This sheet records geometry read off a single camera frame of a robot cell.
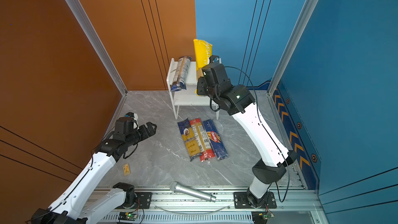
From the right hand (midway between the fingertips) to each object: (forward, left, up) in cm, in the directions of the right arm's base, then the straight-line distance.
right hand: (201, 81), depth 65 cm
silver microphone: (-32, +12, -40) cm, 53 cm away
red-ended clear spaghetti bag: (-13, -1, -40) cm, 42 cm away
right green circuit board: (-43, -26, -44) cm, 67 cm away
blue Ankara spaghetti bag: (0, +11, -39) cm, 41 cm away
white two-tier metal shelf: (+17, +10, -27) cm, 34 cm away
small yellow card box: (-23, +41, -41) cm, 62 cm away
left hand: (-7, +27, -25) cm, 37 cm away
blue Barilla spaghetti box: (-13, -9, -40) cm, 43 cm away
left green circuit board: (-43, +35, -44) cm, 71 cm away
